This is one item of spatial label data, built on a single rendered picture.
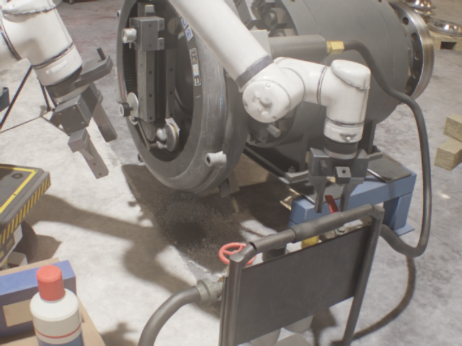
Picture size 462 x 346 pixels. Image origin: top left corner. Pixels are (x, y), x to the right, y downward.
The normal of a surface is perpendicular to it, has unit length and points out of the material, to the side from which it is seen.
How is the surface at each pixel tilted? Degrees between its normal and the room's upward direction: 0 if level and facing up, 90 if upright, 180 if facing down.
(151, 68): 88
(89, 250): 0
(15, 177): 0
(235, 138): 100
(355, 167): 90
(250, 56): 59
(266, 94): 86
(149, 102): 88
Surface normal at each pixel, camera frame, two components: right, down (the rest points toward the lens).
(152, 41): 0.52, 0.36
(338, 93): -0.47, 0.36
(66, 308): 0.55, -0.47
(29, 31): 0.29, 0.40
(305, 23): 0.42, -0.31
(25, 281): 0.16, -0.79
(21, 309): 0.49, 0.58
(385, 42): 0.49, -0.03
